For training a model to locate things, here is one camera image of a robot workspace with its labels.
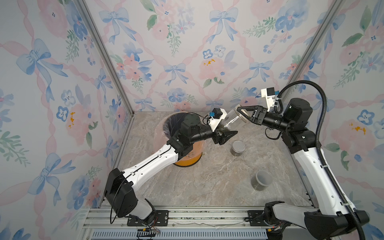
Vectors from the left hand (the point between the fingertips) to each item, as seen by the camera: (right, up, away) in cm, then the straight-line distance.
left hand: (233, 124), depth 62 cm
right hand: (+2, +5, -2) cm, 6 cm away
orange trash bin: (-19, -20, +22) cm, 35 cm away
